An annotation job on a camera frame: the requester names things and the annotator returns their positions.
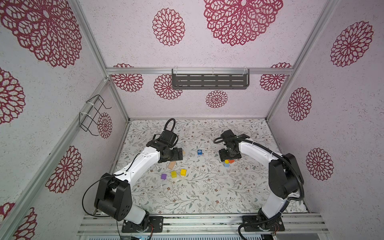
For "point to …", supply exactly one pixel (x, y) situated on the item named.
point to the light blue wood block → (227, 165)
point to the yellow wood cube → (183, 172)
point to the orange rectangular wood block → (231, 161)
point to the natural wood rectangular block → (172, 164)
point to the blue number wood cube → (200, 152)
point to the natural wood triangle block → (184, 152)
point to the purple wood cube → (164, 176)
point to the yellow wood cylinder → (226, 161)
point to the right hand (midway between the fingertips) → (226, 155)
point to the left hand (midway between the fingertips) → (173, 159)
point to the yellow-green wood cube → (174, 174)
